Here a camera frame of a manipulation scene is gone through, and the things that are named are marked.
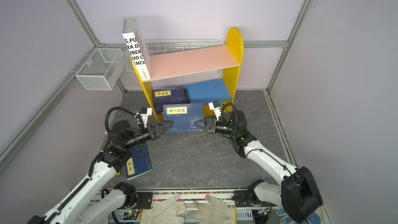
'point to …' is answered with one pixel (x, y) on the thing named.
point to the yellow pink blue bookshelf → (212, 93)
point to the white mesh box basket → (99, 72)
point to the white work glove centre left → (169, 211)
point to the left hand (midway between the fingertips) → (171, 127)
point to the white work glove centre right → (217, 213)
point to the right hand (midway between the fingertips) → (194, 126)
